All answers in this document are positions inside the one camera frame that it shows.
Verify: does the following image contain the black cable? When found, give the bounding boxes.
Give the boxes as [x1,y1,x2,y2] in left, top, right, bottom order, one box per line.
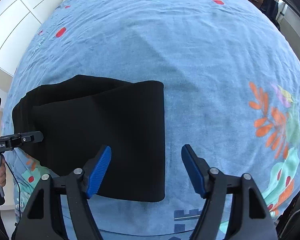
[3,159,22,224]

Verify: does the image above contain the black pants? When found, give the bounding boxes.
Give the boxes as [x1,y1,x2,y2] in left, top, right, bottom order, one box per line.
[12,75,165,202]

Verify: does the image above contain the white wardrobe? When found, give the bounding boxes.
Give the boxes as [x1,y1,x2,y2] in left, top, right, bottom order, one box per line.
[0,0,62,75]

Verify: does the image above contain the person's left hand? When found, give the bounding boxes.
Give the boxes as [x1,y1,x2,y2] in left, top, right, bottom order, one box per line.
[0,161,6,187]

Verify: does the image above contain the black bag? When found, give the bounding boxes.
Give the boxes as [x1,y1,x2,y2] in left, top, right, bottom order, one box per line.
[260,0,281,31]

